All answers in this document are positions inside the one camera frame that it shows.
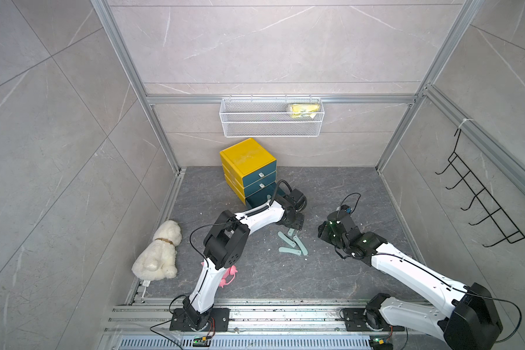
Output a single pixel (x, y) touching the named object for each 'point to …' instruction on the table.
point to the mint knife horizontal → (289, 250)
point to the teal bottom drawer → (257, 199)
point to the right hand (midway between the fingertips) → (322, 229)
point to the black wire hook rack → (486, 204)
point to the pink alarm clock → (230, 270)
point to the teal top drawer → (259, 173)
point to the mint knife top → (291, 231)
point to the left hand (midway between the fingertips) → (297, 220)
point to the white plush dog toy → (158, 259)
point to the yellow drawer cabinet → (250, 172)
